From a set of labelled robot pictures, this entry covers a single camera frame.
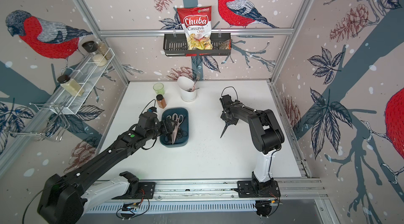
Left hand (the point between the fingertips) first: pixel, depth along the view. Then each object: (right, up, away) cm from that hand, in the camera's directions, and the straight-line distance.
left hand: (173, 121), depth 82 cm
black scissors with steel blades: (+2, -9, +8) cm, 12 cm away
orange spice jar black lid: (-12, +10, +20) cm, 25 cm away
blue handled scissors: (+30, -5, +14) cm, 34 cm away
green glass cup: (-16, +18, +26) cm, 35 cm away
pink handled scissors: (0, -1, +14) cm, 14 cm away
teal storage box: (-6, -12, +8) cm, 15 cm away
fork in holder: (+10, +21, +24) cm, 33 cm away
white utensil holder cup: (+4, +18, +27) cm, 33 cm away
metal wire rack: (-46, +4, -21) cm, 51 cm away
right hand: (+31, -2, +18) cm, 36 cm away
